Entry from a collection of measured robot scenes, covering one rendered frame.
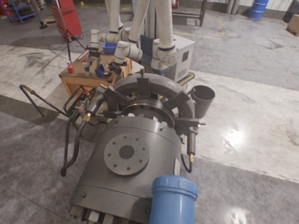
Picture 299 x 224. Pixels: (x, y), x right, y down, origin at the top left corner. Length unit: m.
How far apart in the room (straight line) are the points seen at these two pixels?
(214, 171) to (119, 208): 1.29
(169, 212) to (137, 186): 0.22
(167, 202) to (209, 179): 1.23
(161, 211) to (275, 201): 1.59
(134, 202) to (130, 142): 0.26
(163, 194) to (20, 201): 1.67
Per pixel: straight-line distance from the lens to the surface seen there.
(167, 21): 1.25
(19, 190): 2.06
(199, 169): 1.72
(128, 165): 0.66
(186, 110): 1.11
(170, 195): 0.52
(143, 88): 0.98
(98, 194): 0.70
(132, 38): 1.36
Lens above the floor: 1.53
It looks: 48 degrees down
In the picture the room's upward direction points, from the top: straight up
